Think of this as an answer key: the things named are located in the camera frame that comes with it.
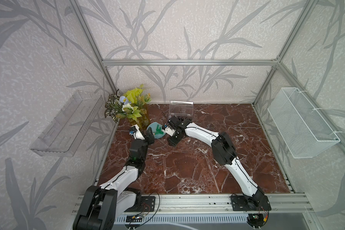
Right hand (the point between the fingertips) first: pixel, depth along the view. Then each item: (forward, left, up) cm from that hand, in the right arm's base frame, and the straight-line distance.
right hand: (171, 140), depth 98 cm
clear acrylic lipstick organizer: (+31, -7, -2) cm, 32 cm away
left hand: (-2, +12, +18) cm, 22 cm away
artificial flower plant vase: (+11, +23, +24) cm, 35 cm away
